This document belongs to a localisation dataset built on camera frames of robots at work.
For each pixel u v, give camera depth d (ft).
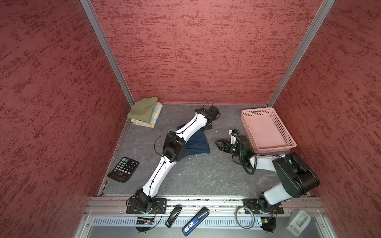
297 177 1.46
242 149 2.36
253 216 2.32
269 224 2.32
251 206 2.42
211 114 2.44
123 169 2.79
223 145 2.71
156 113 3.63
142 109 3.70
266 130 3.41
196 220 2.19
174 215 2.24
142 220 2.39
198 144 3.02
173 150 2.08
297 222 2.24
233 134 2.37
